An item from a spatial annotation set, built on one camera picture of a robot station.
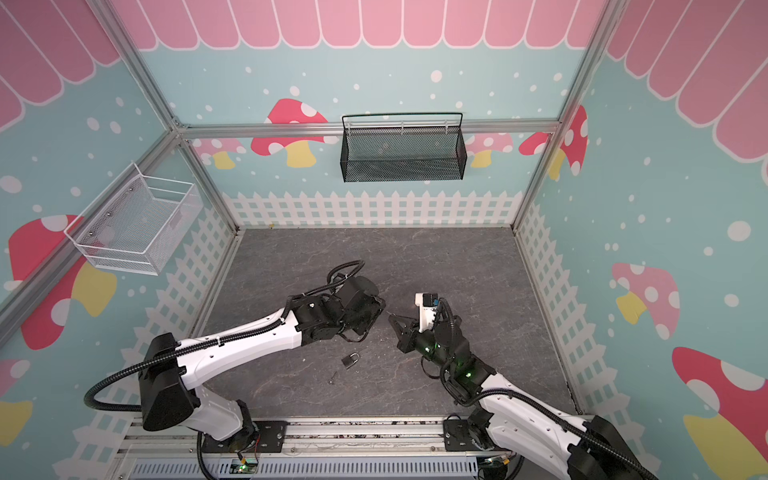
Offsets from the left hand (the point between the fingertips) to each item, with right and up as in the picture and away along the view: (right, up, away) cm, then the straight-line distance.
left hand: (387, 308), depth 77 cm
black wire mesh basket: (+5, +46, +17) cm, 49 cm away
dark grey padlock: (-11, -17, +10) cm, 23 cm away
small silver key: (-16, -21, +6) cm, 27 cm away
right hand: (0, -2, -2) cm, 3 cm away
